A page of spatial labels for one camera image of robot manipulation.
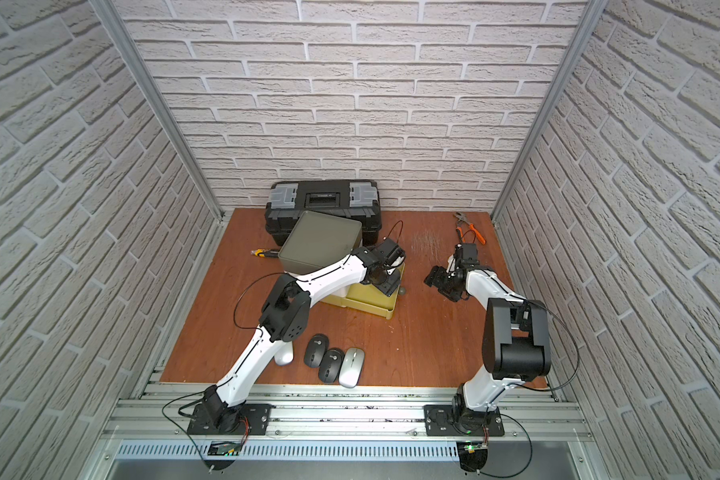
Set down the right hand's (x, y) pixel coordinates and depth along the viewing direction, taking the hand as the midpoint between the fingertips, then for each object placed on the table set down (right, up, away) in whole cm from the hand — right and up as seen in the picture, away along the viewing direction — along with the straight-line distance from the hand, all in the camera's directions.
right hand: (437, 283), depth 95 cm
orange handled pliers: (+15, +23, +23) cm, 36 cm away
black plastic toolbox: (-27, +28, +5) cm, 39 cm away
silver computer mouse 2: (-46, -18, -13) cm, 51 cm away
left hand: (-14, +1, +4) cm, 15 cm away
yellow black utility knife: (-60, +10, +12) cm, 62 cm away
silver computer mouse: (-27, -22, -14) cm, 37 cm away
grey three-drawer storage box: (-39, +14, -8) cm, 42 cm away
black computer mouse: (-33, -21, -14) cm, 41 cm away
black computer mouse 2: (-37, -18, -11) cm, 43 cm away
